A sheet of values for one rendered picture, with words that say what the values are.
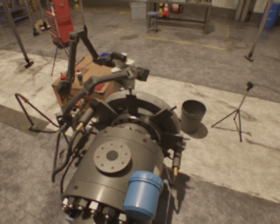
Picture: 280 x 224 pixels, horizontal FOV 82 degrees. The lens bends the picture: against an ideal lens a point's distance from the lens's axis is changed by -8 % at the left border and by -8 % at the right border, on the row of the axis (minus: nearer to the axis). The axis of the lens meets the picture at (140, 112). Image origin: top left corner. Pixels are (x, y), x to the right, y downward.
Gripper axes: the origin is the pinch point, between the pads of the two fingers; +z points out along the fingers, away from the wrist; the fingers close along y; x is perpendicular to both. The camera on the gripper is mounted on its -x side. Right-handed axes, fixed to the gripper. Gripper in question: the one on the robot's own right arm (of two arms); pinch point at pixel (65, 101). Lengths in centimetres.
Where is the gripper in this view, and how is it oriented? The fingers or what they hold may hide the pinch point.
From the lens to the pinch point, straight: 181.3
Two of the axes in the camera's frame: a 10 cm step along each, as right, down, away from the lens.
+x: 5.5, -0.8, 8.3
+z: -3.2, 9.0, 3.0
